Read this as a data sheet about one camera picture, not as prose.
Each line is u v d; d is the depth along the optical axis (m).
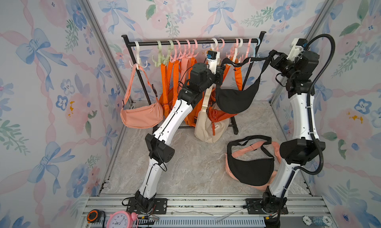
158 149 0.52
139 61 0.71
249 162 0.88
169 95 0.83
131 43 0.65
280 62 0.64
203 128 0.86
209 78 0.62
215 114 1.00
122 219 0.69
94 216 0.69
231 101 0.86
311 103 0.53
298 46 0.61
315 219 0.69
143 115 0.95
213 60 0.60
